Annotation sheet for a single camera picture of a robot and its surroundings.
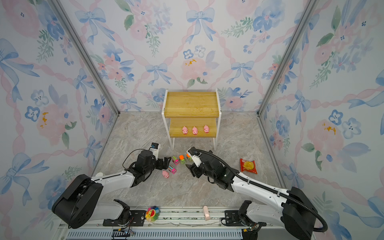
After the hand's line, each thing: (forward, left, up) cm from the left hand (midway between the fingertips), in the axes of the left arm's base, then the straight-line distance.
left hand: (164, 155), depth 90 cm
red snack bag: (-5, -50, -4) cm, 51 cm away
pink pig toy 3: (+10, -12, +12) cm, 20 cm away
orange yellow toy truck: (-11, -15, +19) cm, 27 cm away
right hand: (-7, -16, +8) cm, 19 cm away
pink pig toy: (+11, -25, +12) cm, 30 cm away
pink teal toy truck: (-7, -4, -3) cm, 9 cm away
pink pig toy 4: (-10, -1, -4) cm, 11 cm away
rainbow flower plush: (-30, +3, -5) cm, 31 cm away
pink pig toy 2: (+9, -18, +12) cm, 24 cm away
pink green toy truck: (-1, -6, -3) cm, 7 cm away
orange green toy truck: (0, -10, -3) cm, 10 cm away
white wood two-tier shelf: (+9, -18, +26) cm, 33 cm away
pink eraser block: (-30, -24, -3) cm, 38 cm away
